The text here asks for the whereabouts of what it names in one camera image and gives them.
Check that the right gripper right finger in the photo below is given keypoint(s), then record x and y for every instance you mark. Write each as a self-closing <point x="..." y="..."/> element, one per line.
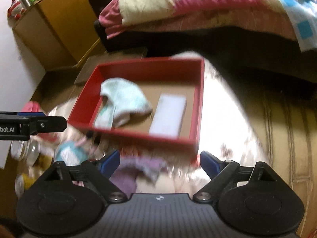
<point x="221" y="174"/>

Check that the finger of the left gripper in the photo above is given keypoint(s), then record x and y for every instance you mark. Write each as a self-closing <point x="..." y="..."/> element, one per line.
<point x="47" y="124"/>

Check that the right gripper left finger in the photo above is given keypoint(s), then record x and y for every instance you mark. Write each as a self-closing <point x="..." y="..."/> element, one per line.
<point x="98" y="174"/>

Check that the purple knitted cloth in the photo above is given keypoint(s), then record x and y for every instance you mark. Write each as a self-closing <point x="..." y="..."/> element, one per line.
<point x="125" y="176"/>

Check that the white foam block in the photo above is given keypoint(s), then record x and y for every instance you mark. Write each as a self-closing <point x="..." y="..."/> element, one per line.
<point x="168" y="117"/>

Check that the floral satin tablecloth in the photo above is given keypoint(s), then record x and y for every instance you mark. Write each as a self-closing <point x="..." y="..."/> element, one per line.
<point x="225" y="133"/>

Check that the light green towel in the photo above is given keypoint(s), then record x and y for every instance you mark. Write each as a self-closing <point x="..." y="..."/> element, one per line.
<point x="123" y="99"/>

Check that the wooden cabinet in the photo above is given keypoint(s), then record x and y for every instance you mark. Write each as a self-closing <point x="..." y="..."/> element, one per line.
<point x="60" y="32"/>

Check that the red cardboard box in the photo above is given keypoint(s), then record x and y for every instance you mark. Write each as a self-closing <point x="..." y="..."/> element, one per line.
<point x="153" y="103"/>

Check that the red santa doll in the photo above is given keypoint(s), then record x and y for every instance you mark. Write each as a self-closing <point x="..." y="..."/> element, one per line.
<point x="16" y="10"/>

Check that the pink floral quilt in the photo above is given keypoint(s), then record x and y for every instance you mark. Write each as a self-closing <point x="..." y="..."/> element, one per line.
<point x="186" y="15"/>

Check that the blue white patchwork sheet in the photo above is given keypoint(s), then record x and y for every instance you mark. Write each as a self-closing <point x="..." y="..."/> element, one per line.
<point x="302" y="15"/>

